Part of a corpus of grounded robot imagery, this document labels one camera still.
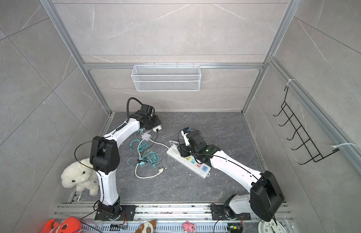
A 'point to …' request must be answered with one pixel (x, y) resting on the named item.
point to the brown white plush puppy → (147, 227)
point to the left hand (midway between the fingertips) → (160, 119)
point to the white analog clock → (270, 227)
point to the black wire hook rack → (301, 134)
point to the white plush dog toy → (81, 174)
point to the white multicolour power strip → (202, 169)
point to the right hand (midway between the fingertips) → (183, 146)
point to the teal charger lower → (142, 163)
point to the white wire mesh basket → (166, 78)
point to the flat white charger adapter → (146, 135)
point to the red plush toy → (68, 224)
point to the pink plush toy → (188, 227)
